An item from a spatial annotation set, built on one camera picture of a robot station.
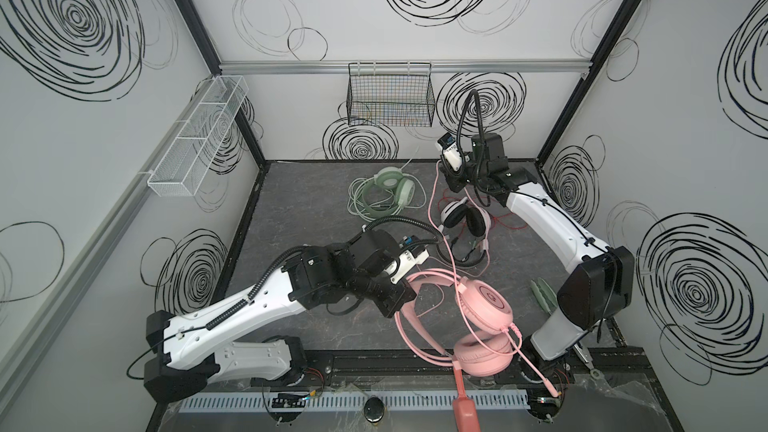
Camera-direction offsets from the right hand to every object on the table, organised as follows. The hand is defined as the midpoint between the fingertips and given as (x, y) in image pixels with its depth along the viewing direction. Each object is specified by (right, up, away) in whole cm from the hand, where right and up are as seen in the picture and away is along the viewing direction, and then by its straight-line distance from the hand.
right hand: (443, 164), depth 83 cm
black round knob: (-19, -52, -22) cm, 60 cm away
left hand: (-9, -30, -23) cm, 38 cm away
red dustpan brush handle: (+2, -57, -16) cm, 59 cm away
